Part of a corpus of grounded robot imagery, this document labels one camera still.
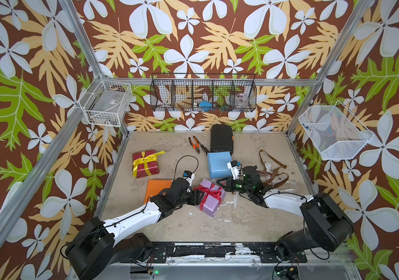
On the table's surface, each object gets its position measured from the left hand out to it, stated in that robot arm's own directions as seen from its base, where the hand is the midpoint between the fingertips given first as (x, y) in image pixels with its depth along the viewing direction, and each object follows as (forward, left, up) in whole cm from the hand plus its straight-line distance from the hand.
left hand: (200, 190), depth 83 cm
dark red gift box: (+15, +26, -2) cm, 30 cm away
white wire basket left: (+36, +48, +25) cm, 65 cm away
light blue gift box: (+18, -9, -3) cm, 21 cm away
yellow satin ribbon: (+19, +31, -2) cm, 37 cm away
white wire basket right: (+22, -65, +19) cm, 71 cm away
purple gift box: (-3, -6, -2) cm, 7 cm away
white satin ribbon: (+11, -39, -7) cm, 41 cm away
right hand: (+4, -8, +1) cm, 9 cm away
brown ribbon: (+14, -42, -9) cm, 45 cm away
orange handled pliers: (+35, +2, -8) cm, 36 cm away
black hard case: (+40, -14, -7) cm, 43 cm away
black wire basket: (+51, -2, +21) cm, 55 cm away
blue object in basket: (+40, -3, +20) cm, 45 cm away
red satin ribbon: (-1, -8, 0) cm, 8 cm away
